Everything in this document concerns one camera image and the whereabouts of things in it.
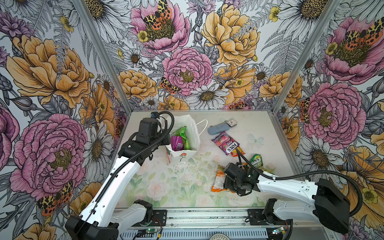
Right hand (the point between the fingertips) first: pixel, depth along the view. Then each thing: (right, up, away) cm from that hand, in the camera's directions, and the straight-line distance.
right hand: (229, 191), depth 81 cm
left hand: (-32, +29, -7) cm, 44 cm away
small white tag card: (+9, +37, +31) cm, 49 cm away
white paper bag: (-19, +31, 0) cm, 36 cm away
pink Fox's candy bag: (+2, +23, +18) cm, 30 cm away
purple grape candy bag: (-28, +25, +4) cm, 38 cm away
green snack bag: (-26, +31, +6) cm, 41 cm away
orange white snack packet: (-5, +3, +2) cm, 6 cm away
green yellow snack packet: (+18, +15, +9) cm, 25 cm away
